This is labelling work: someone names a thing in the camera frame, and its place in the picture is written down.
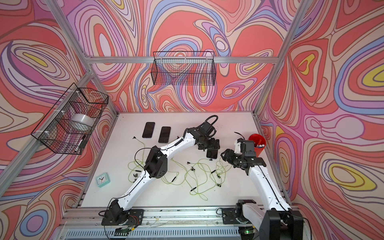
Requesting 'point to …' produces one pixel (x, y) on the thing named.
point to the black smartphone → (164, 135)
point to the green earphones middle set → (176, 176)
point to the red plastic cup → (259, 143)
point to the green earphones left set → (136, 164)
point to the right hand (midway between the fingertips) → (225, 159)
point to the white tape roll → (82, 122)
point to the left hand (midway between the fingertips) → (217, 148)
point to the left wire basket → (65, 128)
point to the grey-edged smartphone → (148, 130)
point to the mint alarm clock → (103, 180)
